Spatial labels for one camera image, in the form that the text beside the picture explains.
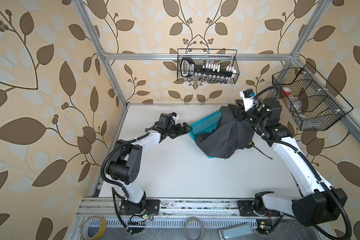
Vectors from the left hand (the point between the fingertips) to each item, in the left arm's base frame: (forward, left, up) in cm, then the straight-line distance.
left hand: (188, 129), depth 89 cm
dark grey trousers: (-10, -22, +9) cm, 26 cm away
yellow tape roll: (-49, +45, -10) cm, 67 cm away
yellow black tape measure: (-2, -41, -11) cm, 42 cm away
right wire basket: (+2, -62, +21) cm, 66 cm away
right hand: (0, -22, +22) cm, 32 cm away
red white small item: (+19, -58, +16) cm, 63 cm away
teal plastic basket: (+12, -15, -10) cm, 21 cm away
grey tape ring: (-47, -8, -13) cm, 49 cm away
